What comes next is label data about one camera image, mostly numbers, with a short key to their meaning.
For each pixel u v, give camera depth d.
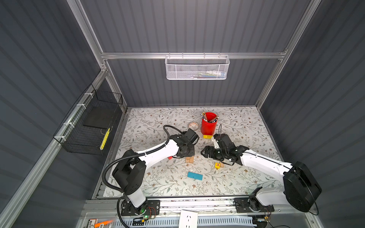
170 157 0.58
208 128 1.05
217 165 0.87
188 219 0.67
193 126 1.08
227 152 0.65
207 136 0.99
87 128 0.73
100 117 0.75
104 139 0.68
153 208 0.73
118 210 0.69
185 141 0.65
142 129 1.06
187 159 0.89
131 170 0.47
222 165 0.72
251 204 0.67
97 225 0.68
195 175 0.85
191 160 0.89
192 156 0.77
